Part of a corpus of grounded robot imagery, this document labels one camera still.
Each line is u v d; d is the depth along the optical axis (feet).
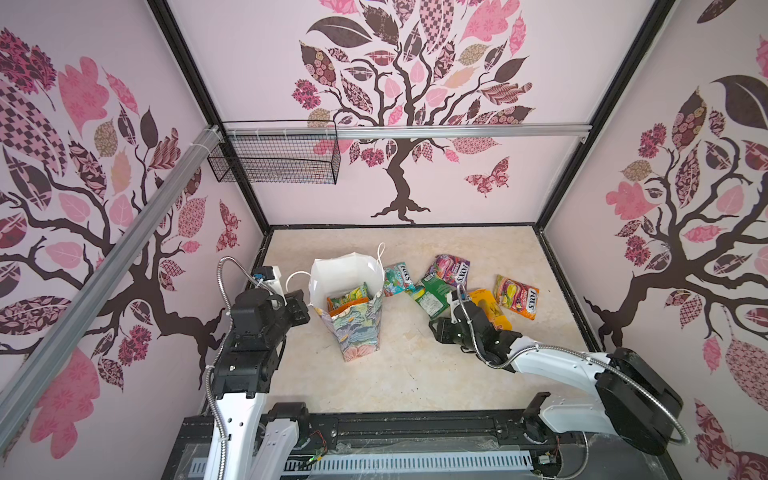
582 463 2.28
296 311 1.99
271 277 1.98
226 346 1.60
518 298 3.11
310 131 2.98
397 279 3.29
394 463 2.29
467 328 2.13
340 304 2.99
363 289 2.90
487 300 3.03
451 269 3.38
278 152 3.11
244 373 1.47
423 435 2.44
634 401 1.37
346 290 2.97
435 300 3.11
